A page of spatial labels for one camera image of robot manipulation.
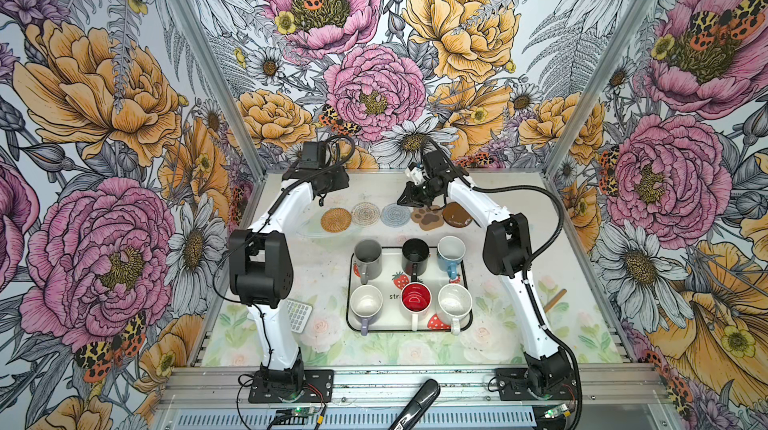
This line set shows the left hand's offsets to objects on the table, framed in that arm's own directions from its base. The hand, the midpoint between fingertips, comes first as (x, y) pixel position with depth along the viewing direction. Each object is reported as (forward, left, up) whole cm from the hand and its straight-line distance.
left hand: (343, 186), depth 95 cm
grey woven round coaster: (0, -17, -16) cm, 23 cm away
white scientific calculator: (-34, +11, -16) cm, 39 cm away
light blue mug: (-18, -33, -10) cm, 39 cm away
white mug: (-32, -33, -15) cm, 48 cm away
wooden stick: (-31, -63, -17) cm, 72 cm away
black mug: (-17, -22, -12) cm, 31 cm away
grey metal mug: (-23, -8, -7) cm, 25 cm away
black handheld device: (-56, -20, -11) cm, 61 cm away
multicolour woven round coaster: (+1, -6, -16) cm, 17 cm away
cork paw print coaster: (-1, -28, -17) cm, 33 cm away
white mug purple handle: (-31, -8, -15) cm, 36 cm away
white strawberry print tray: (-24, -14, -16) cm, 33 cm away
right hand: (-3, -19, -8) cm, 20 cm away
